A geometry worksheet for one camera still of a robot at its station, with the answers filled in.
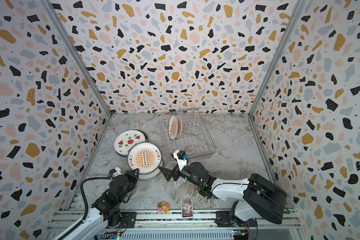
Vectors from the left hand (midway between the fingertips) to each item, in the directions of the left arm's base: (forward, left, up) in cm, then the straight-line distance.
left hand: (140, 166), depth 83 cm
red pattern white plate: (-3, -1, -8) cm, 8 cm away
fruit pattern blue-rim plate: (+24, +15, -8) cm, 29 cm away
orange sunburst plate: (+29, -17, -1) cm, 33 cm away
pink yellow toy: (-19, -14, -7) cm, 24 cm away
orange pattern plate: (+27, -22, +2) cm, 35 cm away
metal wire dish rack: (+23, -31, -7) cm, 39 cm away
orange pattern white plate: (+7, -2, -3) cm, 8 cm away
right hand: (-3, -15, +13) cm, 20 cm away
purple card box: (-20, -25, -7) cm, 33 cm away
